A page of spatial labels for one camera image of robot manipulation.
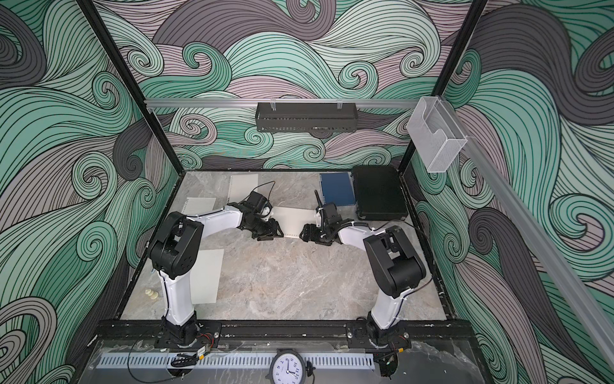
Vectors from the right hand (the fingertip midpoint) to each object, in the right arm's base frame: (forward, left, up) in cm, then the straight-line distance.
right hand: (305, 238), depth 94 cm
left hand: (+1, +11, +1) cm, 11 cm away
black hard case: (+27, -37, -5) cm, 46 cm away
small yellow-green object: (-22, +52, +1) cm, 57 cm away
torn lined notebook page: (+18, +50, -2) cm, 53 cm away
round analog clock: (-41, +5, +1) cm, 42 cm away
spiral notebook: (+7, +5, +2) cm, 9 cm away
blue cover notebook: (+28, -16, -3) cm, 33 cm away
